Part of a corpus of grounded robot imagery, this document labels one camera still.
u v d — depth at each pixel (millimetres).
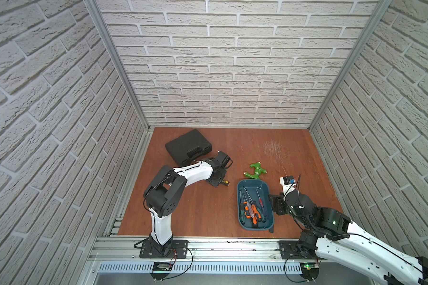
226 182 920
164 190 508
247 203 851
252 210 813
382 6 687
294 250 731
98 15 718
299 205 509
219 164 746
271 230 789
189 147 1041
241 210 813
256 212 808
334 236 479
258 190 897
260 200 867
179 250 728
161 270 710
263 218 793
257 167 994
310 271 706
